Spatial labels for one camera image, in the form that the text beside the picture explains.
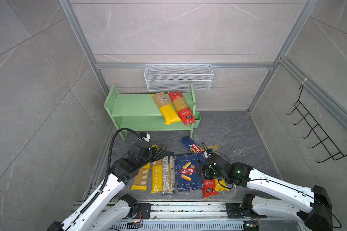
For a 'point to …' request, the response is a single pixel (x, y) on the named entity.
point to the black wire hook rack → (335, 152)
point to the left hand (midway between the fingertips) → (161, 147)
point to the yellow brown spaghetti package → (169, 114)
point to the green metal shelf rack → (140, 112)
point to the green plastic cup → (197, 117)
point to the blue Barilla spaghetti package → (191, 145)
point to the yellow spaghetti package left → (141, 181)
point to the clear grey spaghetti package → (168, 171)
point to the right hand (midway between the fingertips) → (202, 171)
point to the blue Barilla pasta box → (188, 172)
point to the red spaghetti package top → (183, 111)
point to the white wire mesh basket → (166, 77)
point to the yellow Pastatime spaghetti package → (157, 172)
